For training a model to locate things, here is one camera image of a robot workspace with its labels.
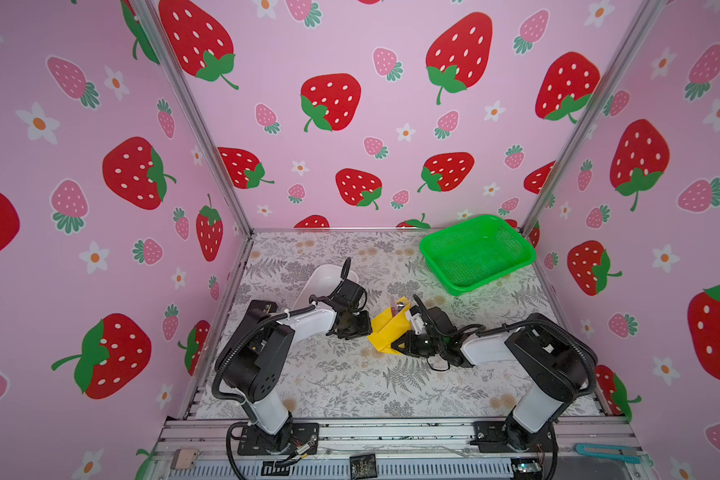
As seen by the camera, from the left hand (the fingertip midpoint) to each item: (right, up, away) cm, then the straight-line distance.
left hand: (371, 330), depth 92 cm
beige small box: (-44, -25, -23) cm, 56 cm away
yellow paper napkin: (+5, 0, +1) cm, 5 cm away
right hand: (+6, -4, -3) cm, 8 cm away
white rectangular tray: (-17, +14, +10) cm, 24 cm away
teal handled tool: (+61, -25, -20) cm, 69 cm away
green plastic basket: (+40, +25, +23) cm, 52 cm away
